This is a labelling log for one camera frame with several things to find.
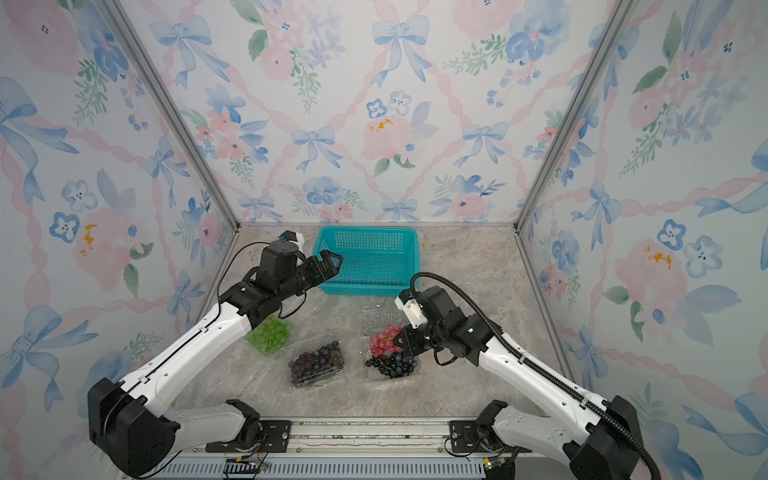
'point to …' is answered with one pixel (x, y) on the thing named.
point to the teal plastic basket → (376, 261)
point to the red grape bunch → (383, 343)
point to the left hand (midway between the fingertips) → (335, 262)
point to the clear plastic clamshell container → (280, 350)
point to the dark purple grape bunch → (311, 365)
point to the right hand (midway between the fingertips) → (388, 325)
